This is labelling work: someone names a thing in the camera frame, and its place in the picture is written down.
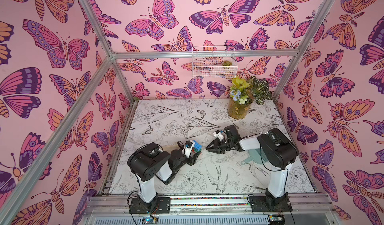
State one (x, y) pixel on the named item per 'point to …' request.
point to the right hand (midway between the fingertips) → (208, 147)
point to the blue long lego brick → (197, 146)
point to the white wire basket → (214, 67)
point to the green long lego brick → (198, 151)
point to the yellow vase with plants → (242, 91)
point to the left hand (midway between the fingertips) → (197, 148)
